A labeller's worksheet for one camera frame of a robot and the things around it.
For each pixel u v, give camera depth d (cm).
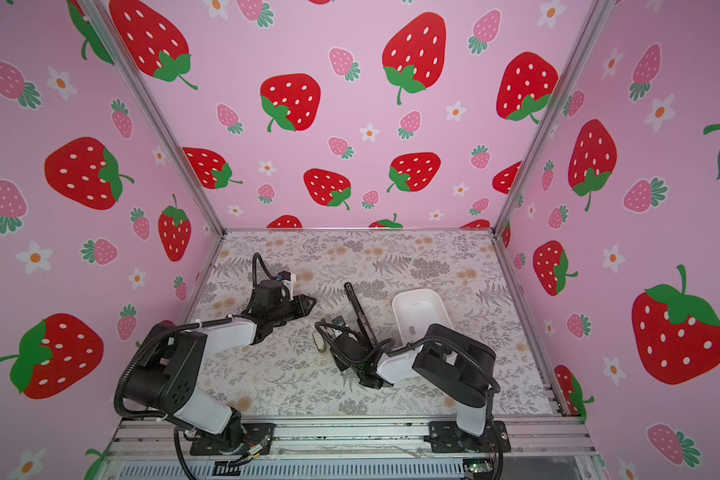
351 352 70
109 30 70
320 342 88
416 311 100
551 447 74
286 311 80
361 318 95
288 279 86
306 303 91
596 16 69
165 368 46
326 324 76
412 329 94
